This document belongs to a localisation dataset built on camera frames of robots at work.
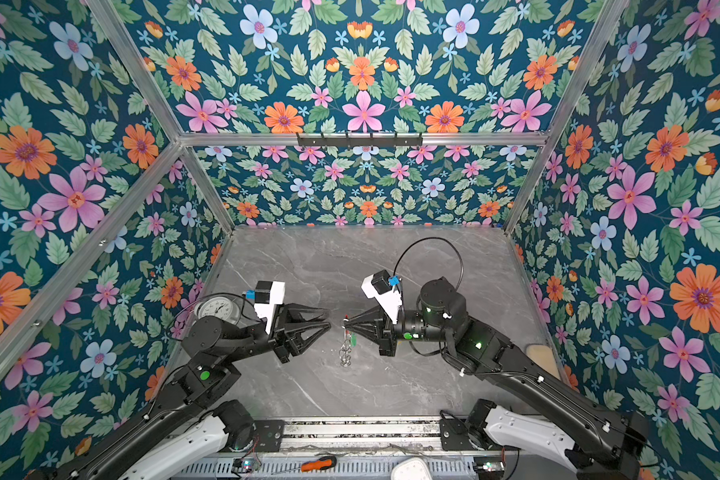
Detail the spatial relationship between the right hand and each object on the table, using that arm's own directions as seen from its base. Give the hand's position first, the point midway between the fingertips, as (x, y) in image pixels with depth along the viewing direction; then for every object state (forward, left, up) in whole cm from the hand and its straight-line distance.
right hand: (349, 323), depth 56 cm
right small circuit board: (-19, -31, -36) cm, 52 cm away
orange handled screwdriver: (-19, +8, -33) cm, 39 cm away
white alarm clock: (+22, +46, -30) cm, 60 cm away
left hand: (-2, +4, +4) cm, 6 cm away
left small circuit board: (-19, +27, -35) cm, 48 cm away
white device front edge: (-20, -13, -32) cm, 40 cm away
